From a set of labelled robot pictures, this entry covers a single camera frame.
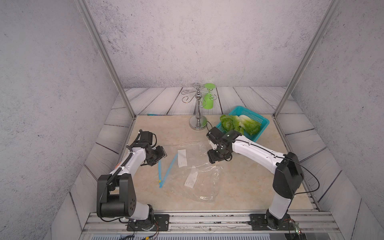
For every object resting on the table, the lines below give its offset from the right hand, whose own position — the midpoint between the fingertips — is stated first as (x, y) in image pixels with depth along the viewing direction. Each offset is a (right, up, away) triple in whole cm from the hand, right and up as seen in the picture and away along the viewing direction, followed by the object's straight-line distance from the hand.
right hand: (214, 159), depth 83 cm
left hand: (-28, +1, +5) cm, 29 cm away
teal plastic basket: (+23, +29, +28) cm, 47 cm away
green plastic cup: (-1, +38, +28) cm, 48 cm away
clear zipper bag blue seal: (-16, -8, +6) cm, 18 cm away
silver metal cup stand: (-9, +21, +32) cm, 39 cm away
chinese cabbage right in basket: (+26, +18, +18) cm, 36 cm away
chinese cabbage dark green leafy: (+11, +20, +16) cm, 28 cm away
